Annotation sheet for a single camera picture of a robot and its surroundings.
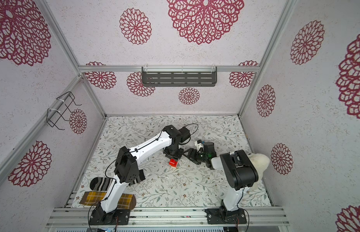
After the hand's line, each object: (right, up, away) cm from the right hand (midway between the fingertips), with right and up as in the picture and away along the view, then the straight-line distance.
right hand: (184, 154), depth 93 cm
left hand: (-6, -2, -8) cm, 10 cm away
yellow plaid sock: (-32, -23, -15) cm, 42 cm away
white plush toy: (+39, 0, -20) cm, 44 cm away
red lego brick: (-7, -3, -10) cm, 12 cm away
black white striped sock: (-48, -16, -8) cm, 51 cm away
